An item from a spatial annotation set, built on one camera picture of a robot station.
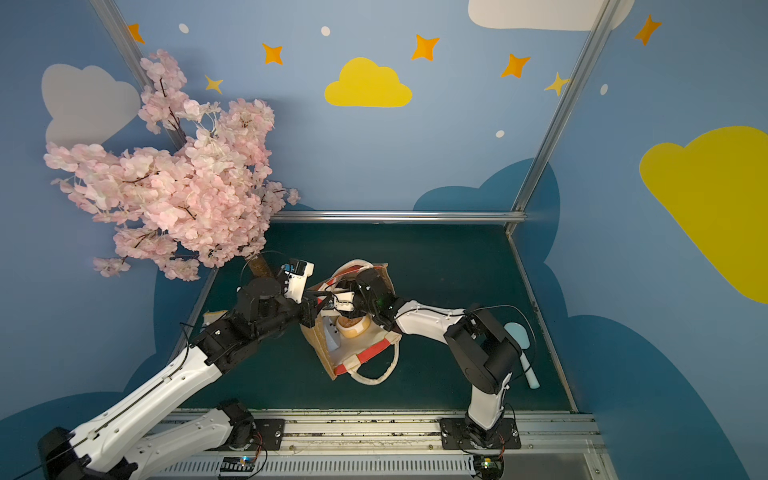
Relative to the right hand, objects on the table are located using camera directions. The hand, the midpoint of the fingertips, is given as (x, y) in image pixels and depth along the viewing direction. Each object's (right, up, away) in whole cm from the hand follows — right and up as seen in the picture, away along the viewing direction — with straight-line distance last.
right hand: (344, 284), depth 88 cm
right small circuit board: (+38, -44, -15) cm, 60 cm away
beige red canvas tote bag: (0, -17, -1) cm, 17 cm away
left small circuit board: (-24, -43, -15) cm, 52 cm away
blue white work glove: (-44, -11, +7) cm, 46 cm away
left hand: (-1, 0, -16) cm, 16 cm away
